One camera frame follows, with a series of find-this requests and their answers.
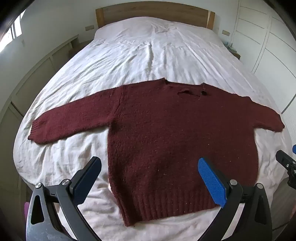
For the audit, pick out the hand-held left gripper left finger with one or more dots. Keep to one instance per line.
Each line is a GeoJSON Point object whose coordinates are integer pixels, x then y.
{"type": "Point", "coordinates": [86, 179]}

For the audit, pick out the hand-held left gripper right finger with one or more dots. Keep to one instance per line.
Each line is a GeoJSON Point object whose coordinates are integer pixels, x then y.
{"type": "Point", "coordinates": [211, 183]}

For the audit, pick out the dark red knitted sweater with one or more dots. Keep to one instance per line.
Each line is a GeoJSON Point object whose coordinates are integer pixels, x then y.
{"type": "Point", "coordinates": [175, 139]}

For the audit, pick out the white wardrobe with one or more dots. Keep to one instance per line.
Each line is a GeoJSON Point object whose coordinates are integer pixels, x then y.
{"type": "Point", "coordinates": [266, 46]}

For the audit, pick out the wooden nightstand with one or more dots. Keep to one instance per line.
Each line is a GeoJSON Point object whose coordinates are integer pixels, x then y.
{"type": "Point", "coordinates": [234, 52]}

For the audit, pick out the low beige cabinet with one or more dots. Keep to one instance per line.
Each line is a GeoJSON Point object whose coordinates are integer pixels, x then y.
{"type": "Point", "coordinates": [46, 67]}

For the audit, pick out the bed with white sheet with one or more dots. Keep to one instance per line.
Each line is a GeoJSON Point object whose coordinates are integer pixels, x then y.
{"type": "Point", "coordinates": [148, 58]}

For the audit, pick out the window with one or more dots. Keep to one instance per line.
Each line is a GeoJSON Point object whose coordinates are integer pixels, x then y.
{"type": "Point", "coordinates": [16, 27]}

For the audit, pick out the wooden headboard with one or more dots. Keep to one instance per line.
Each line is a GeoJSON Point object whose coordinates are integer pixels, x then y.
{"type": "Point", "coordinates": [150, 10]}

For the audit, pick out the wall socket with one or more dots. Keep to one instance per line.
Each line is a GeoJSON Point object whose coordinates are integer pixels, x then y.
{"type": "Point", "coordinates": [226, 32]}
{"type": "Point", "coordinates": [89, 27]}

